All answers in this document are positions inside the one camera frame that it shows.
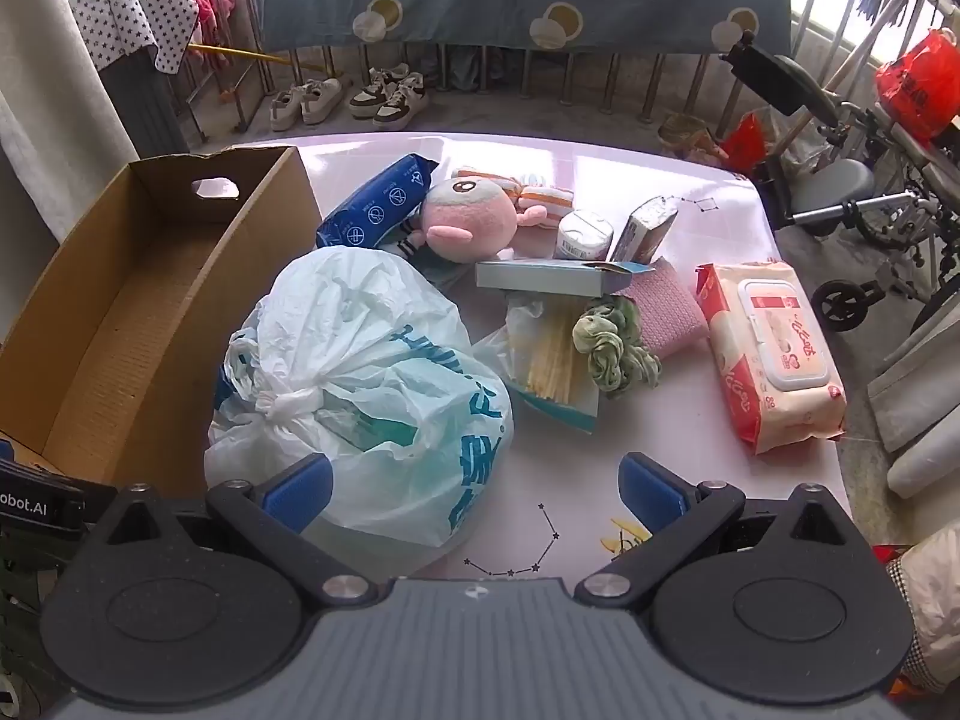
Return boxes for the white fabric sheet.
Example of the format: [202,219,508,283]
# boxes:
[0,0,143,245]

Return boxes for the black wheelchair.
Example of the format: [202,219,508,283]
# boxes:
[720,30,960,335]

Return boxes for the green fabric scrunchie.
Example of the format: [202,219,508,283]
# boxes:
[572,296,662,398]

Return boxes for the white round container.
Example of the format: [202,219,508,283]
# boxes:
[553,210,616,260]

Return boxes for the white plastic bag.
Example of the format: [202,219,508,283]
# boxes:
[204,246,515,550]

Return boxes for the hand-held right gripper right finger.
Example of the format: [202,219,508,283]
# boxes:
[574,452,863,608]

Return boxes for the pink knitted cloth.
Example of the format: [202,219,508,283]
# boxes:
[615,259,712,361]

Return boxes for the dark grey hanging cloth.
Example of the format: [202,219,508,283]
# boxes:
[101,49,192,160]

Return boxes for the yellow pole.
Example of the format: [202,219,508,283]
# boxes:
[187,43,301,68]

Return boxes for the brown cardboard box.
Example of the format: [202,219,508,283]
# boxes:
[0,146,323,496]

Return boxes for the orange striped fuzzy cloth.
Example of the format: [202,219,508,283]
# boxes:
[450,165,576,224]

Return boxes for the white rolled fabric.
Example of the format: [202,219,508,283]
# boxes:
[887,427,960,497]

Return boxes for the pink wet wipes pack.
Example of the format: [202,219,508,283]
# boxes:
[694,261,847,456]

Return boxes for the star print cloth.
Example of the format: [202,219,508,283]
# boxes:
[67,0,200,76]

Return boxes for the small white tissue pack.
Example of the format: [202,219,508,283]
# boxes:
[606,195,680,265]

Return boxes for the metal railing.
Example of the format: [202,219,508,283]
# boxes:
[67,0,960,143]

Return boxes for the blue wet wipes pack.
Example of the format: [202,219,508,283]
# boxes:
[315,154,440,250]

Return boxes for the tan fuzzy slippers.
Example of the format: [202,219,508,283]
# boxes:
[658,112,728,162]

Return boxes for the small red bag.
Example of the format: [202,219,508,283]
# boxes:
[720,112,766,173]

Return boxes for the large red plastic bag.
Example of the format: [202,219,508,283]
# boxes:
[874,28,960,140]

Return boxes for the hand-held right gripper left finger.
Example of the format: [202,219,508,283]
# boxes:
[90,452,380,608]

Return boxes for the grey cushion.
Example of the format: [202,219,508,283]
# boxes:
[866,292,960,455]

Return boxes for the cotton swab bag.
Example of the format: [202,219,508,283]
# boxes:
[472,296,601,432]

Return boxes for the blue-grey box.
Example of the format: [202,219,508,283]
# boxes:
[475,259,657,297]

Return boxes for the pink plush toy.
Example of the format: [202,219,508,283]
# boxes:
[405,176,552,263]

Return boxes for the brown and white sneaker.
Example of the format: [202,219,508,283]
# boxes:
[347,64,411,119]
[373,73,430,130]

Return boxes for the beige checked garment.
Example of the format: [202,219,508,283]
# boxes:
[889,532,960,695]

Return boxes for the black striped white sock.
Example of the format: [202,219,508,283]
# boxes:
[386,225,432,263]

